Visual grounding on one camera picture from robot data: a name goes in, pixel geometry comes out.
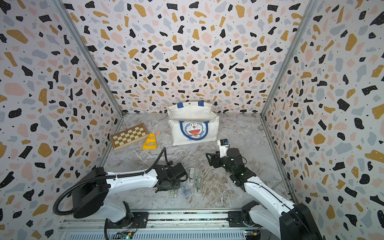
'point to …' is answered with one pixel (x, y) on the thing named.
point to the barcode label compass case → (192, 171)
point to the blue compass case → (186, 188)
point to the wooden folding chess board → (127, 137)
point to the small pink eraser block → (157, 132)
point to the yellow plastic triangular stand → (150, 142)
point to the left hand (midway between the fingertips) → (179, 185)
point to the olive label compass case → (173, 193)
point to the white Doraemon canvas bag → (192, 122)
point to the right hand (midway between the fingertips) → (211, 153)
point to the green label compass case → (198, 181)
